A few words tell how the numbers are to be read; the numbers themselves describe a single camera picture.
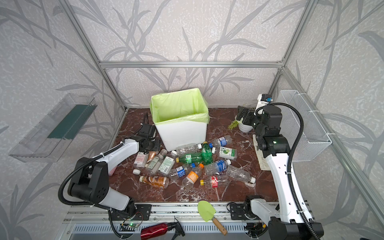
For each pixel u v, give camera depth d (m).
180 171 0.82
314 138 0.63
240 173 0.84
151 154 0.90
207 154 0.91
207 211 0.74
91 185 0.44
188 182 0.82
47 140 0.64
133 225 0.70
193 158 0.88
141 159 0.88
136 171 0.85
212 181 0.79
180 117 0.74
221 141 0.96
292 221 0.36
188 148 0.91
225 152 0.91
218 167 0.84
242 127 1.01
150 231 0.65
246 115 0.60
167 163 0.87
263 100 0.57
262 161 0.91
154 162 0.85
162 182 0.79
